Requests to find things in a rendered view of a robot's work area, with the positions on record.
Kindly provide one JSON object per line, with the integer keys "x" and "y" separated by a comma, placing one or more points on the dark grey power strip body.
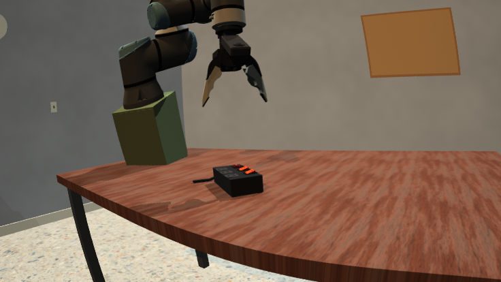
{"x": 236, "y": 180}

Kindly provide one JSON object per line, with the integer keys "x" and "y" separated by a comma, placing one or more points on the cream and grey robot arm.
{"x": 175, "y": 45}

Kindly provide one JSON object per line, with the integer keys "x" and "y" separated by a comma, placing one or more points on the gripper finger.
{"x": 254, "y": 76}
{"x": 214, "y": 72}

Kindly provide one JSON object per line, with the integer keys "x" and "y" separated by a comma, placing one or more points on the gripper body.
{"x": 228, "y": 63}

